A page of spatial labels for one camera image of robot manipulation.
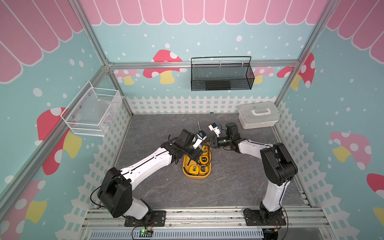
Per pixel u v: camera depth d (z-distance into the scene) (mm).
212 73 971
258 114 1055
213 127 855
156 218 744
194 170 890
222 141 811
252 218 742
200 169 893
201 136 725
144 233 729
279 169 505
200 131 1078
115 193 419
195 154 741
